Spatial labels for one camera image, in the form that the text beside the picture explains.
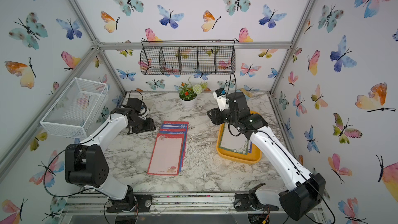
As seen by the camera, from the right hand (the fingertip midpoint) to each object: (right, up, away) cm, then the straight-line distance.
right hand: (212, 110), depth 73 cm
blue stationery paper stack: (+23, -24, +18) cm, 38 cm away
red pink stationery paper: (-26, -27, +17) cm, 41 cm away
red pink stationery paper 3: (-16, -9, +32) cm, 37 cm away
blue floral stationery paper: (-22, -11, +29) cm, 38 cm away
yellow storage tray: (+22, -27, +13) cm, 37 cm away
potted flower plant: (-14, +9, +28) cm, 33 cm away
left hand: (-33, -10, +16) cm, 38 cm away
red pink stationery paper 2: (-22, -13, +28) cm, 38 cm away
